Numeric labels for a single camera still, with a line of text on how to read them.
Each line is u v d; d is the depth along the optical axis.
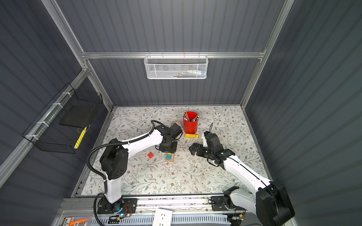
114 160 0.49
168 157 0.88
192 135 0.99
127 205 0.73
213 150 0.64
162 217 0.67
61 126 0.72
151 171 0.87
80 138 0.69
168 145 0.74
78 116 0.78
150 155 0.92
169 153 0.85
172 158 0.89
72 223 0.68
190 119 0.99
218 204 0.73
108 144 0.51
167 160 0.89
